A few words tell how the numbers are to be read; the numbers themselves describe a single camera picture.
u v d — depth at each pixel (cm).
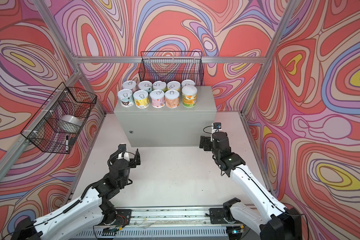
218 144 57
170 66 92
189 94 70
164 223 73
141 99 71
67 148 70
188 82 79
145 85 77
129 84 78
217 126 68
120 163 60
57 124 69
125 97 72
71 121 72
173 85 77
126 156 67
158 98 72
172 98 72
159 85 78
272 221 38
